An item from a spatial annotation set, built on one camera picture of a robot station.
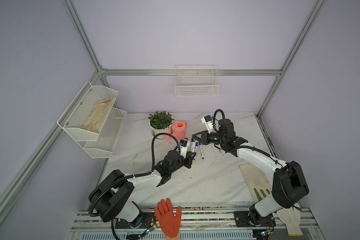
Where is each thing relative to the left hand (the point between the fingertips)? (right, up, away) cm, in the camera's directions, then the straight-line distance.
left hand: (194, 153), depth 83 cm
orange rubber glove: (-13, -33, -11) cm, 37 cm away
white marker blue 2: (+5, +2, +18) cm, 19 cm away
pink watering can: (-10, +13, +14) cm, 21 cm away
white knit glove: (+49, -31, -8) cm, 59 cm away
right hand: (-1, +10, -4) cm, 11 cm away
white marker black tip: (-1, +5, -3) cm, 6 cm away
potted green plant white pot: (-21, +18, +10) cm, 30 cm away
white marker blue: (+3, +2, +18) cm, 18 cm away
